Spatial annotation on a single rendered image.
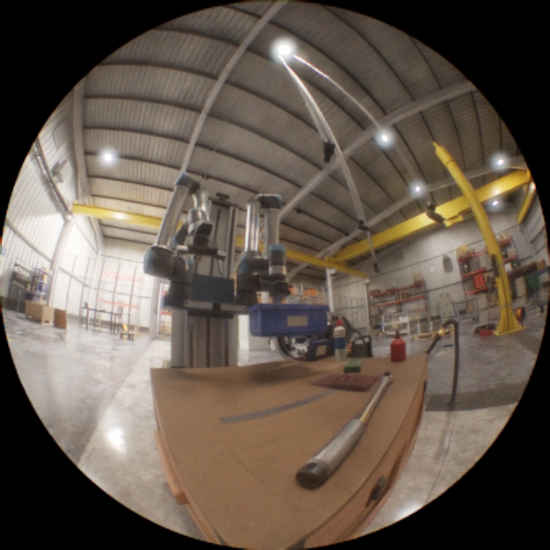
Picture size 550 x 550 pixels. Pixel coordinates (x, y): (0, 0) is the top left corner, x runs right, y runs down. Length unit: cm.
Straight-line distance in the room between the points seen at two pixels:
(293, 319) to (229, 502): 59
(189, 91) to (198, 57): 150
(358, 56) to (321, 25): 175
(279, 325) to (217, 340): 82
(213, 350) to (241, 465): 118
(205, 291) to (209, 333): 31
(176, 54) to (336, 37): 531
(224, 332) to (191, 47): 835
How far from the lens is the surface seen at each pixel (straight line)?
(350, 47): 817
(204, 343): 138
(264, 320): 64
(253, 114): 824
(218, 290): 134
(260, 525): 22
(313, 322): 72
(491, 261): 400
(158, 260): 110
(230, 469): 28
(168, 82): 854
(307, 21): 795
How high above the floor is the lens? 66
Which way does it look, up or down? 17 degrees up
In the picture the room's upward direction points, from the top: 1 degrees counter-clockwise
